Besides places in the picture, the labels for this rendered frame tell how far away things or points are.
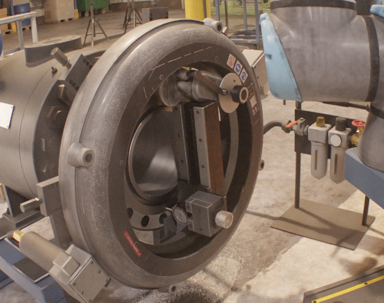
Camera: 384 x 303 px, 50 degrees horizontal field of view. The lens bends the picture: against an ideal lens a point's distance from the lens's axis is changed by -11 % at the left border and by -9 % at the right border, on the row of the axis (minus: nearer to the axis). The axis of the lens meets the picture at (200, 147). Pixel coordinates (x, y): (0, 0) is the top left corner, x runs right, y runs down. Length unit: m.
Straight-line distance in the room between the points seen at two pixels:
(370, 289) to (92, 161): 0.77
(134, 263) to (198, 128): 0.38
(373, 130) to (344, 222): 1.32
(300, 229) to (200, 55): 1.09
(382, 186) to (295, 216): 1.37
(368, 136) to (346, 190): 1.59
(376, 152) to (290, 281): 1.03
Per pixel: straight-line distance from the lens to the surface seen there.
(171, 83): 1.15
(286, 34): 0.70
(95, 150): 0.95
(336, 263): 1.82
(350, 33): 0.71
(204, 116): 1.16
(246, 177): 1.44
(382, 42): 0.71
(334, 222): 2.07
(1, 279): 1.93
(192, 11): 4.82
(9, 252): 1.64
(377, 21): 0.74
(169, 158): 1.43
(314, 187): 2.39
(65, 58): 1.02
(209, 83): 1.17
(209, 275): 1.75
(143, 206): 1.27
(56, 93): 1.30
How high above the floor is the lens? 1.08
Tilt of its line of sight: 22 degrees down
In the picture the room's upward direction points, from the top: 4 degrees counter-clockwise
